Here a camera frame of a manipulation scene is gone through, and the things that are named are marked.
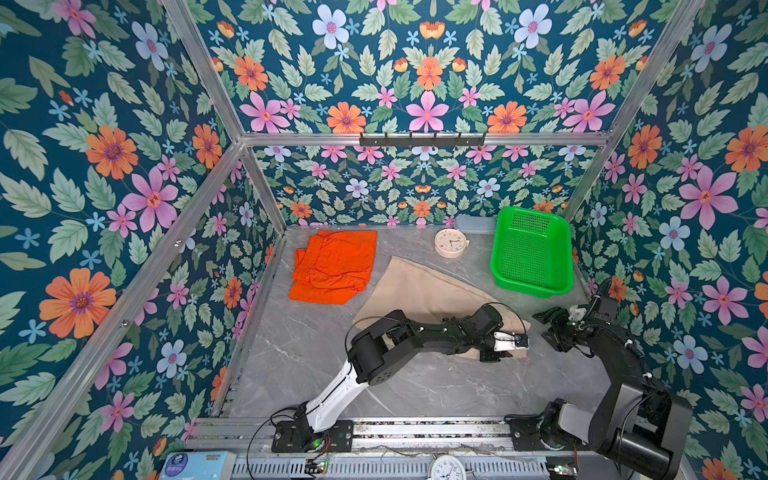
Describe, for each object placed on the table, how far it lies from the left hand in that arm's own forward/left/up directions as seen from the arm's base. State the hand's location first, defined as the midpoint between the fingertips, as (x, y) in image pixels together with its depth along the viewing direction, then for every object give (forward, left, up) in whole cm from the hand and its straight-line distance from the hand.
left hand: (516, 344), depth 85 cm
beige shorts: (+21, +26, -5) cm, 34 cm away
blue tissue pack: (-24, +80, +2) cm, 84 cm away
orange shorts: (+35, +56, -4) cm, 66 cm away
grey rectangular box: (+47, +2, 0) cm, 47 cm away
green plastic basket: (+36, -18, -4) cm, 40 cm away
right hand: (+5, -7, +3) cm, 10 cm away
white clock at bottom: (-28, +25, 0) cm, 37 cm away
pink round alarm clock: (+41, +13, -1) cm, 43 cm away
